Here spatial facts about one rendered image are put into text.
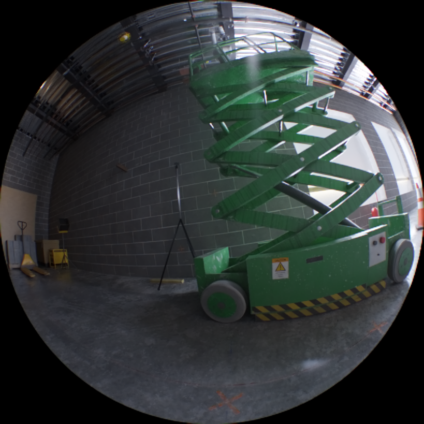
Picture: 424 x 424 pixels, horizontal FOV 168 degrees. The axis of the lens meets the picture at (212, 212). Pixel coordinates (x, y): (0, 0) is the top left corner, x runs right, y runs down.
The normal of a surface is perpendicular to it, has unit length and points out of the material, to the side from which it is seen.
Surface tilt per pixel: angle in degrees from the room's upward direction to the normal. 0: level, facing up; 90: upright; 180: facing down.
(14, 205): 90
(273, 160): 90
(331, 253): 90
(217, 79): 180
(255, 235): 90
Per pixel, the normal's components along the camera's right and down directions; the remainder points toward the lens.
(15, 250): 0.99, -0.15
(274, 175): -0.40, -0.09
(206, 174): -0.13, -0.14
